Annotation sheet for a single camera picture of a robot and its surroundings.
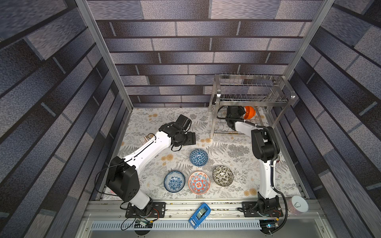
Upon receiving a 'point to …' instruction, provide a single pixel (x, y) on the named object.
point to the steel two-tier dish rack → (250, 91)
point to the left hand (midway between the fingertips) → (191, 140)
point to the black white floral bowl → (222, 175)
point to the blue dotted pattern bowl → (198, 157)
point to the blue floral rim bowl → (174, 181)
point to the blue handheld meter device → (199, 215)
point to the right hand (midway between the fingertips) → (245, 106)
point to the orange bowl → (250, 112)
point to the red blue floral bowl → (199, 182)
